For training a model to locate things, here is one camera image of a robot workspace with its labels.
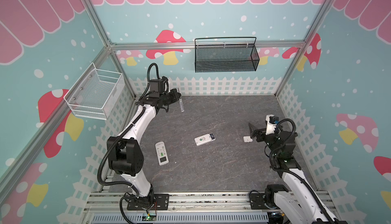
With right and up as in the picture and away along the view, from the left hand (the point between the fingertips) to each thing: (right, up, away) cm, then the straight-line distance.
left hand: (181, 96), depth 86 cm
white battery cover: (+41, -26, +10) cm, 50 cm away
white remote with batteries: (+14, -26, +8) cm, 30 cm away
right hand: (+41, -14, -8) cm, 44 cm away
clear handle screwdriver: (0, -4, -1) cm, 4 cm away
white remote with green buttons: (-12, -34, +3) cm, 36 cm away
